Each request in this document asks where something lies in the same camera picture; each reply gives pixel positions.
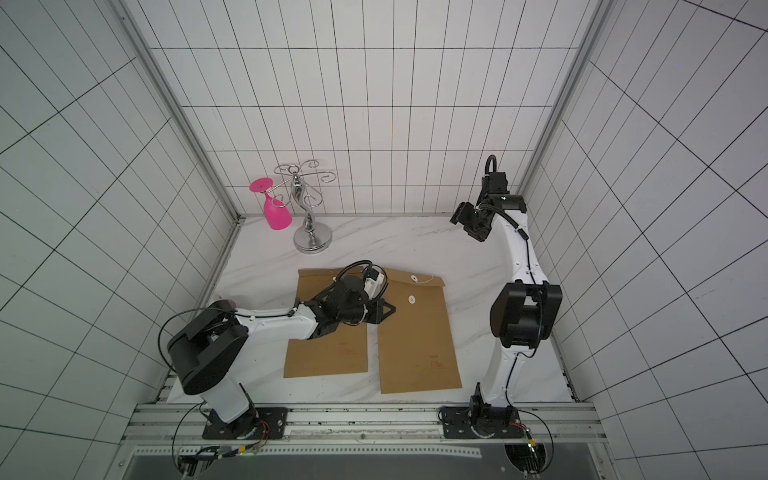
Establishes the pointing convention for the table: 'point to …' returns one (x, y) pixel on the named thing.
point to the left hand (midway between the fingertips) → (390, 314)
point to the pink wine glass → (276, 215)
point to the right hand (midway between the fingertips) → (463, 218)
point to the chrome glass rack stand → (312, 237)
